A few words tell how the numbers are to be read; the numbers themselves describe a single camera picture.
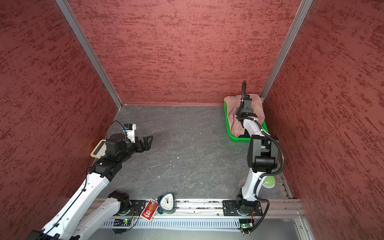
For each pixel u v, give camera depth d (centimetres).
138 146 67
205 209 75
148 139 70
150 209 72
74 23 76
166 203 73
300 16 74
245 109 76
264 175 53
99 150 93
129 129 65
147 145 69
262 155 51
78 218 43
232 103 109
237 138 93
